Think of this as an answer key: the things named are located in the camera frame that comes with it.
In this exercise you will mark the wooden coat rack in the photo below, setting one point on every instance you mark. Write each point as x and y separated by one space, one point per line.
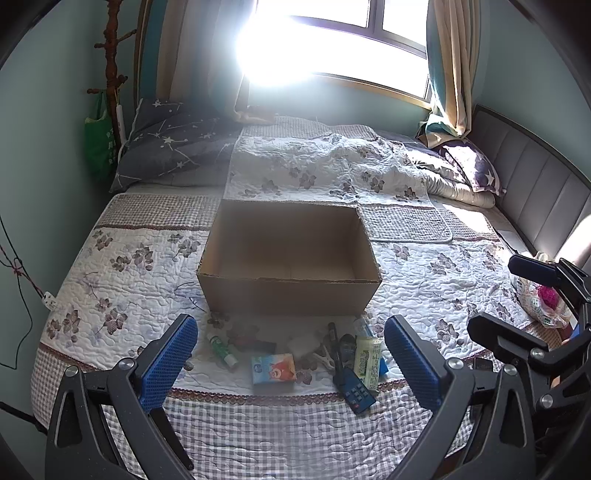
111 55

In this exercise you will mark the black red rectangular case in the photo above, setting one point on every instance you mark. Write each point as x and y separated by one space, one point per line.
258 345

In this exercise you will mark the grey star pillow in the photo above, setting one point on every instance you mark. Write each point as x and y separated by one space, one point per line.
175 143

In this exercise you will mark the folded floral quilt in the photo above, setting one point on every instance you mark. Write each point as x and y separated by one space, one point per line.
323 157

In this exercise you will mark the checkered quilted mat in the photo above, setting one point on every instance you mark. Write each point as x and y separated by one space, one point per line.
406 221

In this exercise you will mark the window with dark frame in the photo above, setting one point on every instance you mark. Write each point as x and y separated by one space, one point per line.
323 46

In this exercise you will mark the white power strip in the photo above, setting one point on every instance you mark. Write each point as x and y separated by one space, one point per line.
49 300

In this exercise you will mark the white rolled duvet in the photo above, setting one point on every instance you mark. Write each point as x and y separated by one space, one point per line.
461 194

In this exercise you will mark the white charger plug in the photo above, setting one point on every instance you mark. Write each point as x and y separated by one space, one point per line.
302 346

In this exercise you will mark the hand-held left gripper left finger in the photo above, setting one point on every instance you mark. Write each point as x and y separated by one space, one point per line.
171 360

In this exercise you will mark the blue toothpaste tube box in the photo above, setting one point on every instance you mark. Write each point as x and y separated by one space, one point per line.
362 326

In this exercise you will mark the colourful cartoon tissue pack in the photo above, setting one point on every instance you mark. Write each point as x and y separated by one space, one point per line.
274 368

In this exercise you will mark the green white glue stick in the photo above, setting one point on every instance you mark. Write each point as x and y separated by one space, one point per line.
221 350

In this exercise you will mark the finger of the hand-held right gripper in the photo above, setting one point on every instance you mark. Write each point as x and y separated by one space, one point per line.
503 334
531 270

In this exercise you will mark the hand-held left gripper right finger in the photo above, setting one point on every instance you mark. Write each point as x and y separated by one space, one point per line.
411 364

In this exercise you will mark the dark blue calculator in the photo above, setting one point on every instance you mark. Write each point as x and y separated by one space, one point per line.
358 394

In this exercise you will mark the purple star-print pillow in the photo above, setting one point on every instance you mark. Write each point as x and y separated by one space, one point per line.
471 166

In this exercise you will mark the white clothespin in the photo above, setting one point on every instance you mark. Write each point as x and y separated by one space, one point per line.
325 357

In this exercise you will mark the grey padded headboard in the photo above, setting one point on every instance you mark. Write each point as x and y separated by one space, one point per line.
540 184

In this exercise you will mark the green white wipes pack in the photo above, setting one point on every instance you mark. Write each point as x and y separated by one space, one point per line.
369 362

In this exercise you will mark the beige teal curtain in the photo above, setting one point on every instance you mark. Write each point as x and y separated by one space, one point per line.
452 69
184 46

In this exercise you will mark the black marker pen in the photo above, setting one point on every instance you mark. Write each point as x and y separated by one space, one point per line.
333 341

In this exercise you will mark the green hanging bag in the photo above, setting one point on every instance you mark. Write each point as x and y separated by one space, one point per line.
99 138

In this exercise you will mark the plastic bag with pink item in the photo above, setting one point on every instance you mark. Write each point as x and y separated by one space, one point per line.
535 304

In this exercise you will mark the brown cardboard box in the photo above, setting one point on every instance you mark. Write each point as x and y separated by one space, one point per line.
286 295

